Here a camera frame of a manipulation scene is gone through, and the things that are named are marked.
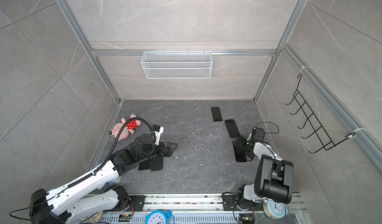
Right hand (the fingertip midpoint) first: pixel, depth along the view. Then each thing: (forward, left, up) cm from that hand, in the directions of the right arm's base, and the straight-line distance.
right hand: (242, 145), depth 92 cm
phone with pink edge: (+28, +13, -2) cm, 31 cm away
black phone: (-11, +53, 0) cm, 54 cm away
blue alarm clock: (-37, +48, +1) cm, 60 cm away
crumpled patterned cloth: (-37, +78, +2) cm, 86 cm away
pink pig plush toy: (+13, +73, +4) cm, 75 cm away
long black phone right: (-7, +5, +6) cm, 11 cm away
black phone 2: (+14, +4, -3) cm, 15 cm away
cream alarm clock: (-35, -7, +2) cm, 36 cm away
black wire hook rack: (-10, -22, +32) cm, 41 cm away
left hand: (-7, +41, +18) cm, 46 cm away
